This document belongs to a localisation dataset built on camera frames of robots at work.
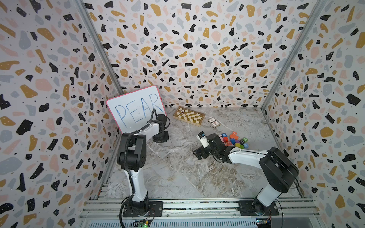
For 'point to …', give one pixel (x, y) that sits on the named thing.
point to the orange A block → (234, 135)
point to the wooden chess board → (192, 117)
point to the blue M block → (224, 135)
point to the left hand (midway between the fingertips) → (165, 139)
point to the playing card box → (214, 122)
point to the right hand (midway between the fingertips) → (199, 148)
